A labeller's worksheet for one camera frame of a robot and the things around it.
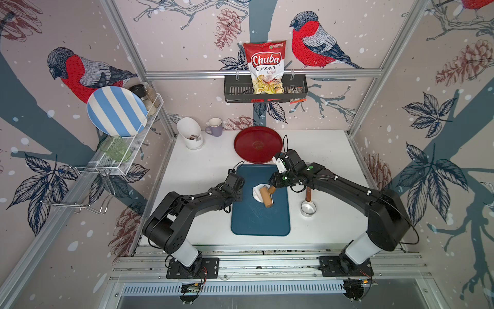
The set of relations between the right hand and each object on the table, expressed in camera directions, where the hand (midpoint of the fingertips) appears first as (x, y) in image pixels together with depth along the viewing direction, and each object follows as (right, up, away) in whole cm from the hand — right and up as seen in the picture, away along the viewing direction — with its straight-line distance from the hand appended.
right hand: (271, 179), depth 86 cm
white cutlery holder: (-44, +24, +21) cm, 54 cm away
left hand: (-15, -6, +9) cm, 18 cm away
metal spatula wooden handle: (+17, -7, 0) cm, 19 cm away
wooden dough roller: (-2, -8, +4) cm, 9 cm away
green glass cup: (-59, +15, -17) cm, 63 cm away
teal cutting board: (-10, -18, +1) cm, 20 cm away
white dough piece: (-6, -8, +8) cm, 13 cm away
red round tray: (-5, +16, +29) cm, 34 cm away
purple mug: (-31, +27, +28) cm, 50 cm away
